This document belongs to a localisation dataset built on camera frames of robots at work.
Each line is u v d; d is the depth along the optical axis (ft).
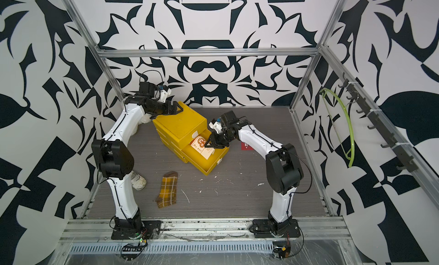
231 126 2.29
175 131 2.68
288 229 2.26
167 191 2.75
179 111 2.80
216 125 2.72
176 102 2.73
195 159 2.80
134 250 2.38
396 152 1.68
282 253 2.30
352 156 2.17
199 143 2.83
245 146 3.33
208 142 2.73
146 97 2.24
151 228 2.44
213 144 2.53
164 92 2.74
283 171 1.60
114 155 1.72
